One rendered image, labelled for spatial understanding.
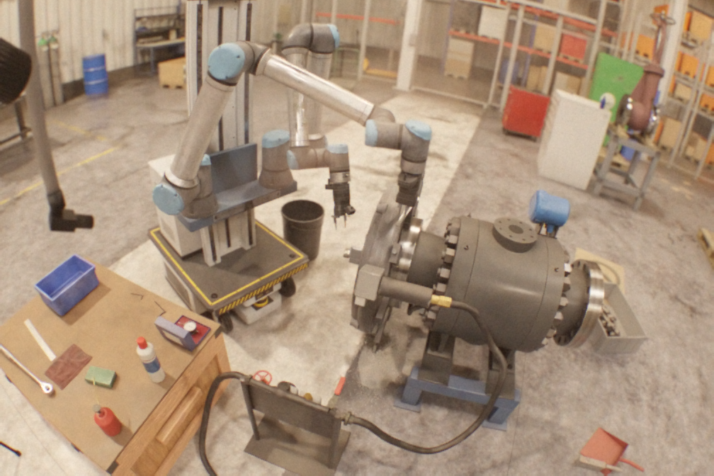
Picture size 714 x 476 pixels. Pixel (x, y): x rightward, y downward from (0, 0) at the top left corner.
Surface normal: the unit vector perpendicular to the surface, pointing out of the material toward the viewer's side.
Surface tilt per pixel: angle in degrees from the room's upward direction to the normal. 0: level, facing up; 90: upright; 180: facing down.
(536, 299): 57
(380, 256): 53
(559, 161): 90
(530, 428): 0
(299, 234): 93
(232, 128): 90
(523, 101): 90
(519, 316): 74
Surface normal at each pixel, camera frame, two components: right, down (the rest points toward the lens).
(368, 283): -0.24, 0.09
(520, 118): -0.23, 0.47
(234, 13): 0.75, 0.40
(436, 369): 0.11, -0.86
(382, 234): -0.14, -0.35
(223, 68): -0.04, 0.39
